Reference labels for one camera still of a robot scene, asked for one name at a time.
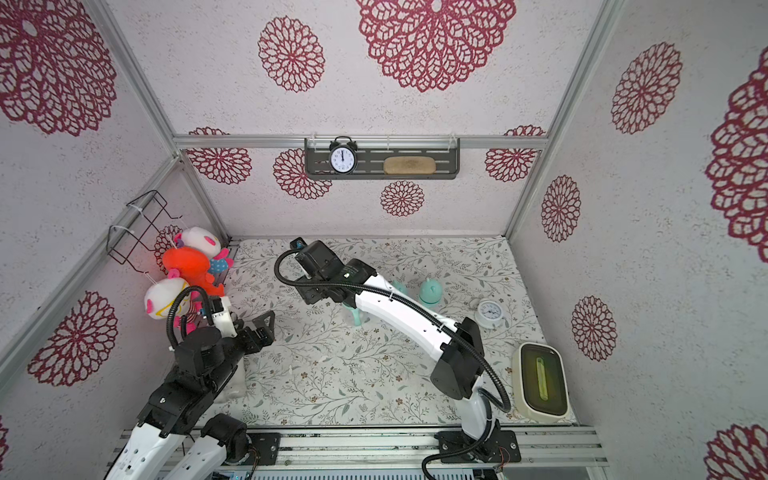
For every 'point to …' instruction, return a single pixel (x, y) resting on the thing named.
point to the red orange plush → (192, 265)
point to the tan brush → (409, 165)
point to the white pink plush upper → (202, 239)
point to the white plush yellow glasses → (161, 296)
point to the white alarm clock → (489, 314)
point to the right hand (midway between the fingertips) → (309, 275)
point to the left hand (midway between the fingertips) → (261, 319)
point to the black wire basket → (142, 226)
